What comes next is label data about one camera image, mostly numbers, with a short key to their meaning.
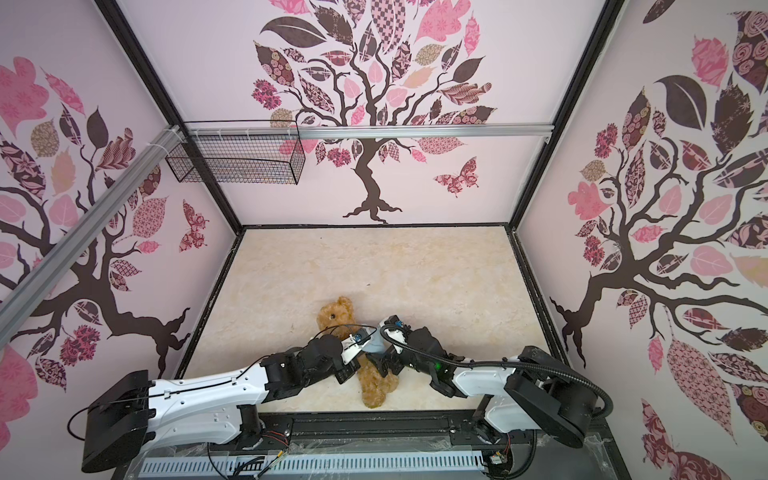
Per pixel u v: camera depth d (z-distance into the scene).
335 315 0.83
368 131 0.93
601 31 0.71
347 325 0.83
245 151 0.95
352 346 0.66
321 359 0.59
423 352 0.60
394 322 0.71
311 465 0.70
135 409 0.46
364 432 0.75
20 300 0.50
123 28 0.70
